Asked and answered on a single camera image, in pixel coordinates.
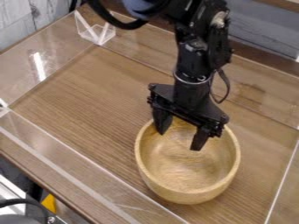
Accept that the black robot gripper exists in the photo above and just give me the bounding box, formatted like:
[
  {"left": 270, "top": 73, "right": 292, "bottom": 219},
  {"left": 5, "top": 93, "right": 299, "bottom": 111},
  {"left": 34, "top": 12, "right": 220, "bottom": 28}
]
[{"left": 147, "top": 73, "right": 230, "bottom": 151}]

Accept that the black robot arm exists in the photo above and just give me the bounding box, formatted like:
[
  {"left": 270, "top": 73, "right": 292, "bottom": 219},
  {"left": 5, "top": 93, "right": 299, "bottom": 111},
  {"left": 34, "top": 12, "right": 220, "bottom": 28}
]
[{"left": 87, "top": 0, "right": 233, "bottom": 151}]

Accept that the brown wooden bowl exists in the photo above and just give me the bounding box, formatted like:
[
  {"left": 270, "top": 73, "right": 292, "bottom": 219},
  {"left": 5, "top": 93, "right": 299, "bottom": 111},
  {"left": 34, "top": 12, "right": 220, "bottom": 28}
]
[{"left": 135, "top": 119, "right": 241, "bottom": 205}]

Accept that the yellow black device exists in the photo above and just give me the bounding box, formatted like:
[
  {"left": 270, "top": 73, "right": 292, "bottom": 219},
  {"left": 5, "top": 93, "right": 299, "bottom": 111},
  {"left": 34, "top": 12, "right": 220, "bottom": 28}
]
[{"left": 23, "top": 193, "right": 69, "bottom": 224}]

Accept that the clear acrylic tray wall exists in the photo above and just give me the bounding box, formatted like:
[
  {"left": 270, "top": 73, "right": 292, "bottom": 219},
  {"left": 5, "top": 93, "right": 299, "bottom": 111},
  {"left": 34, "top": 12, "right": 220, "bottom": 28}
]
[{"left": 0, "top": 16, "right": 299, "bottom": 224}]

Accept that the clear acrylic corner bracket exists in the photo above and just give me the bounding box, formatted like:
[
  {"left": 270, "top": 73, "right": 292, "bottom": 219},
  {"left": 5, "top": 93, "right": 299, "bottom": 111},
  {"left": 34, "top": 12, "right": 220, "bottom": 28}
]
[{"left": 74, "top": 10, "right": 117, "bottom": 46}]

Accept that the black cable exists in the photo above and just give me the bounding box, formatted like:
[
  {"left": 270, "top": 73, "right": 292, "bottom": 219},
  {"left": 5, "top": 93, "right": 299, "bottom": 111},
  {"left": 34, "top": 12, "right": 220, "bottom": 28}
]
[{"left": 0, "top": 199, "right": 53, "bottom": 224}]

